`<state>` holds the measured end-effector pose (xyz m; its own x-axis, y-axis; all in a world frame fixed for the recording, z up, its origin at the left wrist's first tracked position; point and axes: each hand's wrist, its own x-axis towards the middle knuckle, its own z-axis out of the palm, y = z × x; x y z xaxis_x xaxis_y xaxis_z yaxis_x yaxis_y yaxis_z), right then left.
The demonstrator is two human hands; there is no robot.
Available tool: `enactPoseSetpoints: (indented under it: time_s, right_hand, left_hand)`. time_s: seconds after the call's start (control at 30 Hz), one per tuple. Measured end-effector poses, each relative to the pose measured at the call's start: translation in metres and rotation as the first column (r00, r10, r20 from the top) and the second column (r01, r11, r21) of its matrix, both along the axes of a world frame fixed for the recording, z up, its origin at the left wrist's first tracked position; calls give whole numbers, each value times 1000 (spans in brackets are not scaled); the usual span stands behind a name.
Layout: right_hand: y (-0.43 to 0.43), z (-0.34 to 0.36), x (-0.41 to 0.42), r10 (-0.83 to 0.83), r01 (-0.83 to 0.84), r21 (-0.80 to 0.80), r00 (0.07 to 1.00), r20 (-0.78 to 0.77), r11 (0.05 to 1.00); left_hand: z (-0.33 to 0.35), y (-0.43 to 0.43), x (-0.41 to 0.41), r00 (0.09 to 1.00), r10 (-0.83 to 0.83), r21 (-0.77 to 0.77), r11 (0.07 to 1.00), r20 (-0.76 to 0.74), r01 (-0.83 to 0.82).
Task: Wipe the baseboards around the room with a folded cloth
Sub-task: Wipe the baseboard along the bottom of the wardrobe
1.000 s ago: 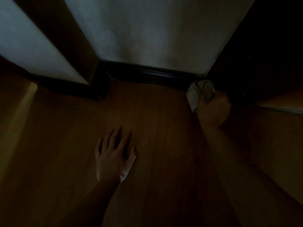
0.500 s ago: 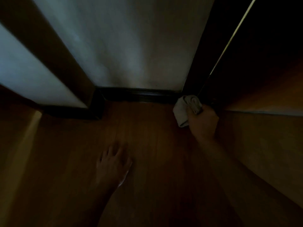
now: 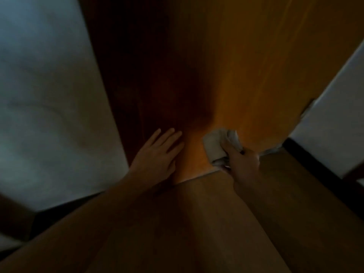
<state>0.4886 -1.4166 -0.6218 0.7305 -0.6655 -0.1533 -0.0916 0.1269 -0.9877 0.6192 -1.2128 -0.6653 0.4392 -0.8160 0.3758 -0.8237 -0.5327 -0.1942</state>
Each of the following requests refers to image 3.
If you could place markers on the person's right hand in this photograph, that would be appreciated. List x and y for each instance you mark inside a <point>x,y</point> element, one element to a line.
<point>244,167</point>

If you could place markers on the person's left hand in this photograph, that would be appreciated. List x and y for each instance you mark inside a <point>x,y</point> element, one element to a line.
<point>156,162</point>

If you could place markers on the grey cleaning cloth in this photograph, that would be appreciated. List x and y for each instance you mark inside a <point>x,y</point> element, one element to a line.
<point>214,147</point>

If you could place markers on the black baseboard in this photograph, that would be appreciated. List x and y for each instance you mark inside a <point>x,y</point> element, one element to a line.
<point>321,179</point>
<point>57,211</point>

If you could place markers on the person's left forearm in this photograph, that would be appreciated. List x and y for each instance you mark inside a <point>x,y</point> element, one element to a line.
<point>71,230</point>

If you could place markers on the person's right forearm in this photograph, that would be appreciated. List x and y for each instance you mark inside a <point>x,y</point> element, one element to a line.
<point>298,224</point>

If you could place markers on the plain orange wooden door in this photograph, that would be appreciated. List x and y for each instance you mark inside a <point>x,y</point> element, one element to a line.
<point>241,68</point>

